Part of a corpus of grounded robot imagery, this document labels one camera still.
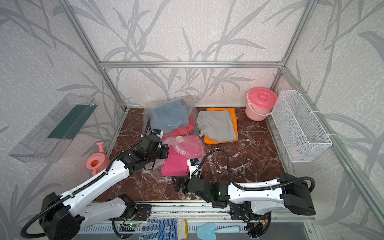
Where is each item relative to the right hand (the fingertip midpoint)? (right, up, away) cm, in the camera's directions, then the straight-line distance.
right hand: (177, 176), depth 71 cm
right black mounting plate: (+32, -19, +2) cm, 37 cm away
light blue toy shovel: (+14, -24, -3) cm, 28 cm away
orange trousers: (+35, +33, +40) cm, 63 cm away
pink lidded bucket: (+51, +40, +28) cm, 71 cm away
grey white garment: (+22, +24, +30) cm, 44 cm away
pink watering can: (-44, +5, +8) cm, 45 cm away
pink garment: (+1, +12, +7) cm, 14 cm away
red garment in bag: (0, +21, +25) cm, 32 cm away
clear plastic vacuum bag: (+4, +38, +47) cm, 60 cm away
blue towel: (-10, +30, +31) cm, 45 cm away
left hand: (-5, +12, +8) cm, 15 cm away
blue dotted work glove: (-4, -24, -2) cm, 24 cm away
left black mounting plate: (-18, -18, +2) cm, 26 cm away
